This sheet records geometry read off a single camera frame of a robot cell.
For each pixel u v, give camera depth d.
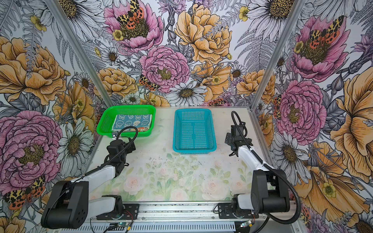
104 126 1.04
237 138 0.70
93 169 0.55
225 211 0.74
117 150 0.69
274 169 0.45
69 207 0.42
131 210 0.73
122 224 0.71
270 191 0.43
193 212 0.76
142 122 1.05
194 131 1.08
